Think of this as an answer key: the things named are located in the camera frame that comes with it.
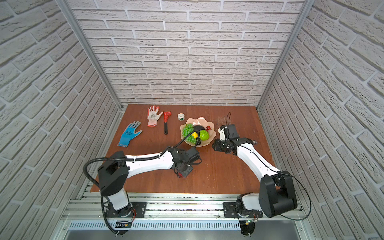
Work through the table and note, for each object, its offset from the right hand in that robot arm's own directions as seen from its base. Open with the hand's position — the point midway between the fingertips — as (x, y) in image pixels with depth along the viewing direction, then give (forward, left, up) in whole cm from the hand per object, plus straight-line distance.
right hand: (215, 144), depth 86 cm
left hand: (-10, +17, -6) cm, 21 cm away
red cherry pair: (-17, +20, +2) cm, 27 cm away
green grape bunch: (+15, +16, -3) cm, 22 cm away
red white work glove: (+35, +42, -10) cm, 56 cm away
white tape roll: (+31, +20, -8) cm, 38 cm away
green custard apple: (+9, +5, -3) cm, 11 cm away
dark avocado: (+18, +9, -6) cm, 21 cm away
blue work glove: (+20, +57, -10) cm, 61 cm away
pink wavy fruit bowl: (+23, +5, -7) cm, 25 cm away
